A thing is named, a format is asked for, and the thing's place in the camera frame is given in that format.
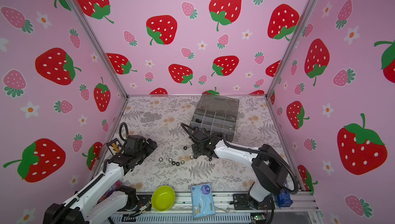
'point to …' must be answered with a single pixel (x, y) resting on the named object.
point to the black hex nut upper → (185, 147)
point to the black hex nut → (173, 163)
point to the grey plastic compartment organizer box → (215, 114)
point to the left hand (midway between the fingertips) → (152, 146)
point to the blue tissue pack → (202, 200)
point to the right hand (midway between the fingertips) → (195, 147)
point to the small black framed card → (114, 146)
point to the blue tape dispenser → (284, 200)
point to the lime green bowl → (163, 198)
